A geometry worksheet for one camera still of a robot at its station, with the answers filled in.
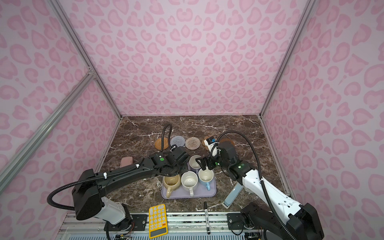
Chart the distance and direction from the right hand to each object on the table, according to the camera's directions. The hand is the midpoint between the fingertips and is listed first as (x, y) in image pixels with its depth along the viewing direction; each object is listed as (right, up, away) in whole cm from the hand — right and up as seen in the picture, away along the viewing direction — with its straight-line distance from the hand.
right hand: (203, 155), depth 77 cm
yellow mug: (-18, -18, +9) cm, 27 cm away
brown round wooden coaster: (+18, +5, +30) cm, 35 cm away
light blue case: (+16, -22, +3) cm, 28 cm away
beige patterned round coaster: (-6, +3, +27) cm, 28 cm away
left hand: (-8, -6, +3) cm, 10 cm away
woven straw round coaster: (-30, +3, +27) cm, 41 cm away
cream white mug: (-8, -16, +9) cm, 20 cm away
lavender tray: (-2, -21, +5) cm, 21 cm away
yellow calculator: (-22, -32, -5) cm, 39 cm away
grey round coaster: (-16, +6, +27) cm, 32 cm away
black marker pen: (+2, -33, -6) cm, 34 cm away
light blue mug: (+2, -15, +10) cm, 18 cm away
